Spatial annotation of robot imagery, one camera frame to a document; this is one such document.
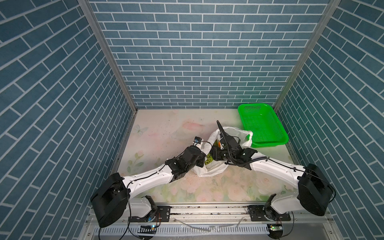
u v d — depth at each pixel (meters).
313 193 0.43
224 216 0.74
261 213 0.73
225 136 0.77
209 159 0.80
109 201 0.41
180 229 0.71
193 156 0.61
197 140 0.71
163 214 0.74
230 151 0.63
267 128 1.11
